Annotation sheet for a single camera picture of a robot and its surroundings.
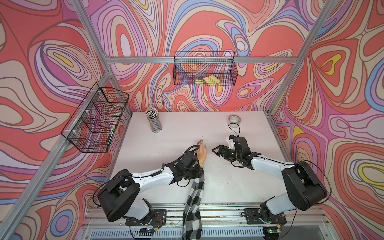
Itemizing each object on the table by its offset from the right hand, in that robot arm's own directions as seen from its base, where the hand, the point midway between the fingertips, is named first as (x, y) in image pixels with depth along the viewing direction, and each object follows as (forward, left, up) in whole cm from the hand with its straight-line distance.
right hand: (217, 155), depth 89 cm
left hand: (-11, +8, 0) cm, 14 cm away
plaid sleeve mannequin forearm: (-34, +16, +1) cm, 38 cm away
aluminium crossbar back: (+148, +61, -9) cm, 160 cm away
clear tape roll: (+33, -18, -4) cm, 38 cm away
